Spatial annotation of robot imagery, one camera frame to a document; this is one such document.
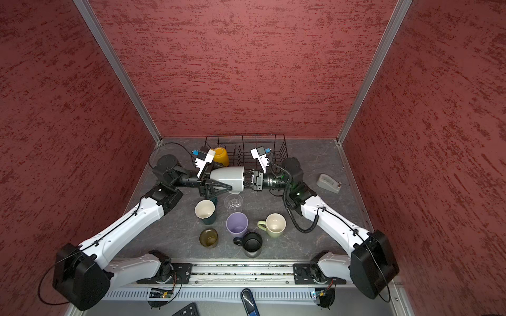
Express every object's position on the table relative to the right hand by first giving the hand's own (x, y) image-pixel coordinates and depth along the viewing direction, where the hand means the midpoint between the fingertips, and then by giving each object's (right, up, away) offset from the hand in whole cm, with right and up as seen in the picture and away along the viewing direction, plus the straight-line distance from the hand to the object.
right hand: (234, 183), depth 65 cm
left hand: (0, 0, -3) cm, 3 cm away
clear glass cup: (-3, -12, +23) cm, 26 cm away
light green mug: (+15, -21, +20) cm, 33 cm away
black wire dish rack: (-3, +14, +46) cm, 48 cm away
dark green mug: (-15, -15, +21) cm, 30 cm away
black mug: (+5, -28, +16) cm, 33 cm away
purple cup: (-1, -20, +17) cm, 26 cm away
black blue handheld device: (+5, -40, 0) cm, 41 cm away
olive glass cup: (-13, -26, +18) cm, 34 cm away
